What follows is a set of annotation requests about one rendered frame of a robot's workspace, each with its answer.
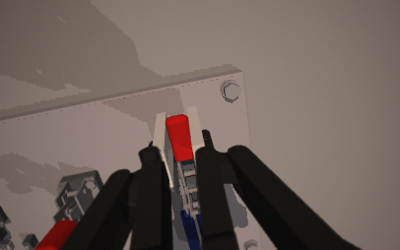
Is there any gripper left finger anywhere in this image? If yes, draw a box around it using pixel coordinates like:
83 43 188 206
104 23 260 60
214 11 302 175
60 112 173 250

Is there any grey toggle clamp with red handle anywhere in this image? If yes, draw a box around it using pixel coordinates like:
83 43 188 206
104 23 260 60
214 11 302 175
34 170 103 250

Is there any beige fixture plate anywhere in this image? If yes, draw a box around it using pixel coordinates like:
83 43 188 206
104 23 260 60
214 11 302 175
0 69 262 250

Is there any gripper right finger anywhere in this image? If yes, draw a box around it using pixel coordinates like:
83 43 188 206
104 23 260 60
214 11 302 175
187 106 363 250

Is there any dark blue rectangular plate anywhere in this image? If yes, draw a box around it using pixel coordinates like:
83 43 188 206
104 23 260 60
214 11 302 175
180 202 202 250

